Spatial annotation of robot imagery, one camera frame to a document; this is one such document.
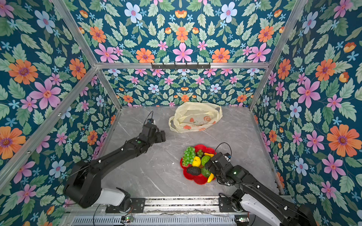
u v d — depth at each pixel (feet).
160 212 2.37
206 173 2.63
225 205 2.41
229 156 2.41
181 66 3.05
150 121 2.52
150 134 2.23
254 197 1.62
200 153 2.83
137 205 2.41
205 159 2.76
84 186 1.38
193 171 2.65
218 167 2.03
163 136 2.67
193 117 3.65
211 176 2.51
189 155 2.68
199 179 2.59
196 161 2.75
